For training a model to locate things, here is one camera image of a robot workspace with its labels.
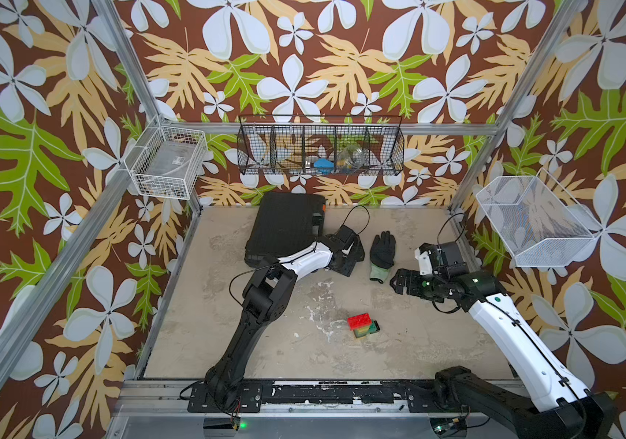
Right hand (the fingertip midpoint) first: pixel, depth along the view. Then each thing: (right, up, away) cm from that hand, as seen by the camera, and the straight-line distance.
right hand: (401, 283), depth 78 cm
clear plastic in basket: (-11, +42, +21) cm, 48 cm away
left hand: (-13, +4, +23) cm, 27 cm away
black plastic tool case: (-36, +18, +26) cm, 49 cm away
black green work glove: (+1, +6, +24) cm, 24 cm away
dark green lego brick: (-7, -14, +4) cm, 16 cm away
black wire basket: (-6, +47, +21) cm, 52 cm away
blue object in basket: (-21, +39, +17) cm, 47 cm away
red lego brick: (-13, -10, -3) cm, 17 cm away
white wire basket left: (-72, +37, +7) cm, 81 cm away
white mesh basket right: (+40, +17, -1) cm, 43 cm away
